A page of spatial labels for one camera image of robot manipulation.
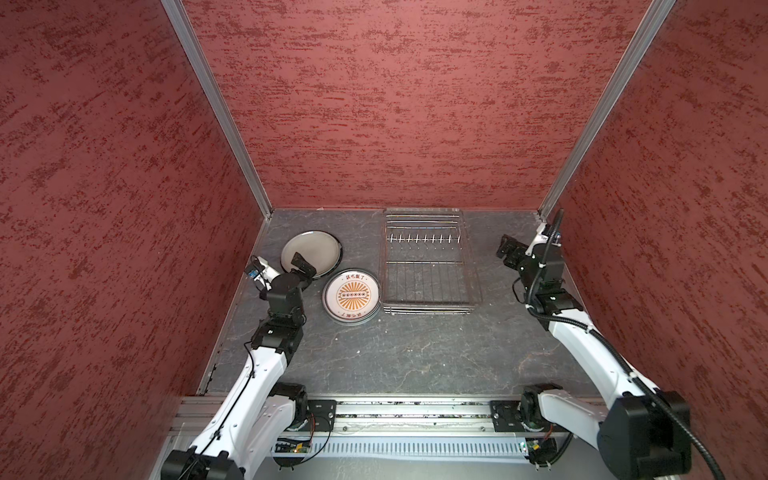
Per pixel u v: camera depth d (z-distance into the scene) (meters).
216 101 0.87
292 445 0.72
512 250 0.73
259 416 0.57
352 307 0.90
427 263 1.04
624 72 0.81
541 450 0.71
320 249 1.05
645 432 0.39
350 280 0.97
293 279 0.60
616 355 0.83
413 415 0.76
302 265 0.71
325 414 0.74
